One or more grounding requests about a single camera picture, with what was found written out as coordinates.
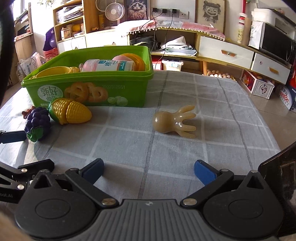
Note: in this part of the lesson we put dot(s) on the yellow toy pumpkin half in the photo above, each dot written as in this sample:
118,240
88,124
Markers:
139,64

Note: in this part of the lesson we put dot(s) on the cartoon girl picture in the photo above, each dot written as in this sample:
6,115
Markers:
211,13

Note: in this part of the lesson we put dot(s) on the cotton swab jar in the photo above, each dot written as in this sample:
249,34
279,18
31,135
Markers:
96,65

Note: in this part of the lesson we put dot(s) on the white desk fan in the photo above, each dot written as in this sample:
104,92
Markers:
115,11

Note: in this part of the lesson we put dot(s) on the purple toy grapes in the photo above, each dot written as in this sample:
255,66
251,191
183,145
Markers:
38,124

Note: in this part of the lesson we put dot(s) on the red brown small toy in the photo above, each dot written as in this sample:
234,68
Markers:
26,112

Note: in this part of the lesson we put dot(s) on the black phone screen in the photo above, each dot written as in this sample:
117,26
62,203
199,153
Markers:
279,173

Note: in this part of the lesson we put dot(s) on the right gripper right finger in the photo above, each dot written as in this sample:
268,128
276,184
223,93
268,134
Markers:
215,181

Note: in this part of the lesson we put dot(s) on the egg tray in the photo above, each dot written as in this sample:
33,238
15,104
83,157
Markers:
219,74

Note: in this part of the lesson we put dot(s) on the pink pig toy figure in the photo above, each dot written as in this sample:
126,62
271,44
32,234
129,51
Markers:
121,58

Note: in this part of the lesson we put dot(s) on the black microwave oven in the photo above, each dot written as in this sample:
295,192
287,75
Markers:
272,41

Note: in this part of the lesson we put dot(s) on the red cartoon bag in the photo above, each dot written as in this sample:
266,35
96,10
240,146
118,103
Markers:
50,54

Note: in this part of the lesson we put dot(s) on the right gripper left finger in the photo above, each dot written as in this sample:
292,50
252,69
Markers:
83,180

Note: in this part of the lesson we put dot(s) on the beige toy octopus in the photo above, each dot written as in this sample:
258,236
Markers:
167,122

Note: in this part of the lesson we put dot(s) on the grey checked tablecloth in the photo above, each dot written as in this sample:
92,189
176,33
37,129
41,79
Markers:
142,163

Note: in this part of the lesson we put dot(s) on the white patterned storage box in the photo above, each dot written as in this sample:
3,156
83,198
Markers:
257,85

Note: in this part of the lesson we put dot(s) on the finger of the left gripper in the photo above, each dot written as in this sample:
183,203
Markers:
35,167
11,137

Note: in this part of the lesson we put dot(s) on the wooden white tv cabinet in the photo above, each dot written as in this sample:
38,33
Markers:
209,49

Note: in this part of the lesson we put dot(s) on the yellow toy pot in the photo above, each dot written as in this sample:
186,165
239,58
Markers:
56,71

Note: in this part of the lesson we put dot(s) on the cat portrait picture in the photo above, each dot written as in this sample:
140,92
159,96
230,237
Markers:
137,10

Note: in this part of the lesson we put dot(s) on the yellow toy corn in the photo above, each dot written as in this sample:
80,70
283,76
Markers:
64,111

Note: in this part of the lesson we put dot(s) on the green plastic storage box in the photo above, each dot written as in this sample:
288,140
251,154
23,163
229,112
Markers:
110,88

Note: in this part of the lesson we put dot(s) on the wooden shelf unit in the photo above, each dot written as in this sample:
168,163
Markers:
88,17

